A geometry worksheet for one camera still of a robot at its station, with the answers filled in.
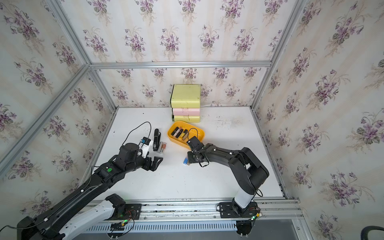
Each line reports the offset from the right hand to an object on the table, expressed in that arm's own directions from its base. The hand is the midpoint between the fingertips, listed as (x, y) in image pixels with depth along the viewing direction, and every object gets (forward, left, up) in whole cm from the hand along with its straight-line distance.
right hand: (192, 158), depth 91 cm
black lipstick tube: (+21, +13, +1) cm, 25 cm away
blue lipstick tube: (-2, +4, 0) cm, 4 cm away
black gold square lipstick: (+17, +6, +1) cm, 18 cm away
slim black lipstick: (+19, +10, 0) cm, 21 cm away
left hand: (-7, +18, +15) cm, 24 cm away
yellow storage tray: (+21, 0, 0) cm, 21 cm away
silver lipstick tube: (+7, +21, +1) cm, 23 cm away
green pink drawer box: (+30, +5, +19) cm, 36 cm away
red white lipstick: (+7, +19, +1) cm, 20 cm away
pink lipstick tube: (+21, +11, +1) cm, 23 cm away
